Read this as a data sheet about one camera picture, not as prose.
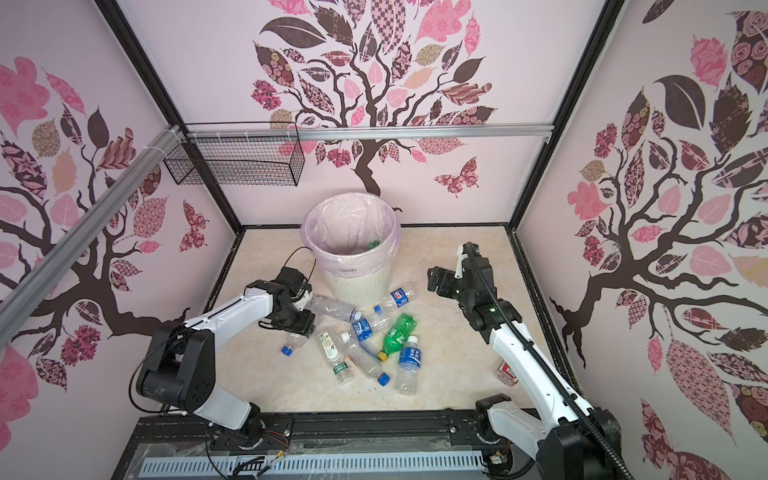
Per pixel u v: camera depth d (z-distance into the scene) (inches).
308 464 27.4
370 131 36.6
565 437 14.9
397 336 33.5
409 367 32.8
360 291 34.8
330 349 32.3
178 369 17.5
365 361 33.5
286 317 29.9
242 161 47.9
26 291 20.1
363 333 33.7
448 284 27.4
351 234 39.5
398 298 37.1
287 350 33.6
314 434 29.7
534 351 18.7
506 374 30.9
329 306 36.4
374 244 38.4
